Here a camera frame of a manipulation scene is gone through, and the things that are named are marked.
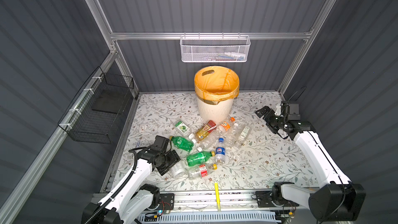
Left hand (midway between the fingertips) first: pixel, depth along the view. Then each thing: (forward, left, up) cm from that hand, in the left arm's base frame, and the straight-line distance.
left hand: (176, 162), depth 81 cm
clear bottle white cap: (+16, -33, -4) cm, 37 cm away
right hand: (+15, -46, +17) cm, 52 cm away
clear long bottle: (+11, -20, 0) cm, 22 cm away
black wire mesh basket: (+16, +37, +23) cm, 47 cm away
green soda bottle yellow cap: (+1, -10, 0) cm, 10 cm away
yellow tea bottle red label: (+20, -18, +2) cm, 27 cm away
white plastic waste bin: (+26, -26, +7) cm, 38 cm away
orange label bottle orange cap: (+20, -29, +1) cm, 35 cm away
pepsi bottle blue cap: (+4, -24, 0) cm, 24 cm away
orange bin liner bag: (+48, -26, +12) cm, 55 cm away
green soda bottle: (+12, -2, -2) cm, 13 cm away
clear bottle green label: (+13, -39, -5) cm, 41 cm away
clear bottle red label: (-5, -13, 0) cm, 14 cm away
